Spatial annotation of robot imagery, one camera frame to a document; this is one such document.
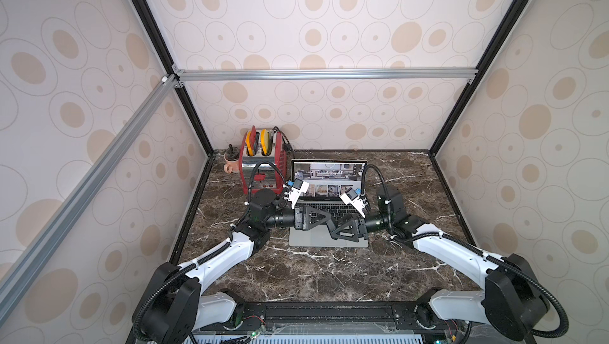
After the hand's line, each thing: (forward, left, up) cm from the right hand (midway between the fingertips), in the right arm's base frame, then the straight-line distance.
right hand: (334, 239), depth 70 cm
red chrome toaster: (+29, +27, -7) cm, 40 cm away
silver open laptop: (+29, +2, -8) cm, 30 cm away
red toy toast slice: (+40, +32, +4) cm, 51 cm away
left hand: (+3, +2, +5) cm, 6 cm away
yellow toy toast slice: (+41, +28, +1) cm, 49 cm away
